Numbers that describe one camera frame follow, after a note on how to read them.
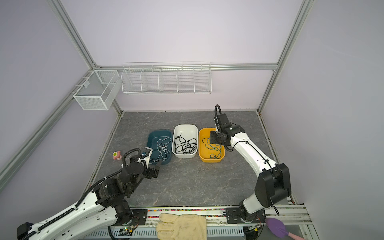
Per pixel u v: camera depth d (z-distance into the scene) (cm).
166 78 99
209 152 97
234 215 74
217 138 76
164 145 98
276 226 71
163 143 99
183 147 96
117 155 91
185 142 102
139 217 74
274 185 42
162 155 94
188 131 106
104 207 50
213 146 83
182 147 96
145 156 61
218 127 65
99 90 100
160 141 100
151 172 65
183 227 71
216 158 93
